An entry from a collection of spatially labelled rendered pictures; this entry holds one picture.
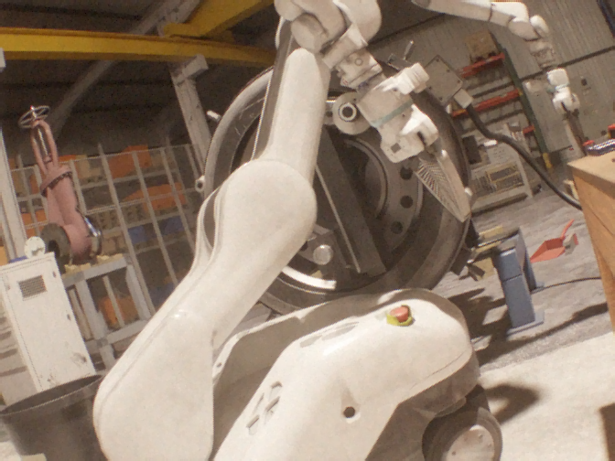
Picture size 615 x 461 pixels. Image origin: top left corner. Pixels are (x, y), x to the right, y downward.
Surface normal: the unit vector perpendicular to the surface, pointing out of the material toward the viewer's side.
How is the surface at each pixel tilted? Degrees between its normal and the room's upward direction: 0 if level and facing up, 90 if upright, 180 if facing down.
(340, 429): 90
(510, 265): 90
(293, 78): 83
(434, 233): 90
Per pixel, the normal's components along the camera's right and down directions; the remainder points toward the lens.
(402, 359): 0.34, -0.11
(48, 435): 0.13, 0.03
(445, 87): -0.36, 0.15
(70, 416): 0.66, -0.18
